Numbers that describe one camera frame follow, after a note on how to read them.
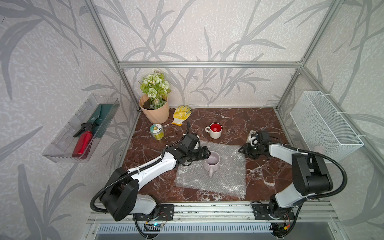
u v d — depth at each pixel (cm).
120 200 41
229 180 84
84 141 60
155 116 101
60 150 58
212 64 97
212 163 85
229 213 75
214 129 102
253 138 89
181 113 116
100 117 71
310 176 46
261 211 73
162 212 73
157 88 96
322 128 65
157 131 96
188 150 65
